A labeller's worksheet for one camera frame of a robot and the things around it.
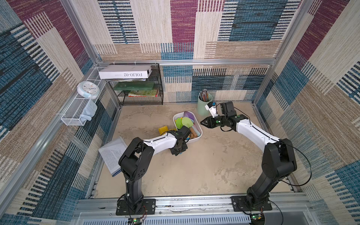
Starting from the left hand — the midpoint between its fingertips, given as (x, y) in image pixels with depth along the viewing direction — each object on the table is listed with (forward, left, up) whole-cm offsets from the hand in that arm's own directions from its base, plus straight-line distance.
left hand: (182, 149), depth 94 cm
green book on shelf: (+33, +32, +27) cm, 53 cm away
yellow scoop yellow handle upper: (+15, +5, +1) cm, 16 cm away
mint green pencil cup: (+29, -15, +5) cm, 33 cm away
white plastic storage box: (+26, 0, +5) cm, 27 cm away
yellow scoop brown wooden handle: (+15, +14, +1) cm, 21 cm away
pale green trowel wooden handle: (+19, -4, +4) cm, 20 cm away
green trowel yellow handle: (+19, +3, +4) cm, 20 cm away
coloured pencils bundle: (+34, -16, +16) cm, 41 cm away
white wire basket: (+9, +53, +33) cm, 64 cm away
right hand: (+11, -12, +16) cm, 23 cm away
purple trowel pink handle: (+25, -5, +6) cm, 26 cm away
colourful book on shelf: (+31, +26, +20) cm, 45 cm away
